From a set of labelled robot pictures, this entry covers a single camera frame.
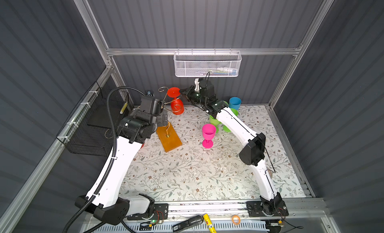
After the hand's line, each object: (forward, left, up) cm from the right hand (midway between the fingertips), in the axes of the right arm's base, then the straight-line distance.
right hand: (178, 91), depth 79 cm
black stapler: (-55, -8, -32) cm, 64 cm away
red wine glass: (+1, +2, -11) cm, 11 cm away
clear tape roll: (-31, -51, -35) cm, 69 cm away
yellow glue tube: (-57, -16, -34) cm, 68 cm away
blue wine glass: (+15, -37, -23) cm, 46 cm away
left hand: (-17, +10, +2) cm, 20 cm away
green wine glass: (+12, -30, -21) cm, 39 cm away
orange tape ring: (-53, -29, -35) cm, 70 cm away
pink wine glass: (-8, -17, -26) cm, 32 cm away
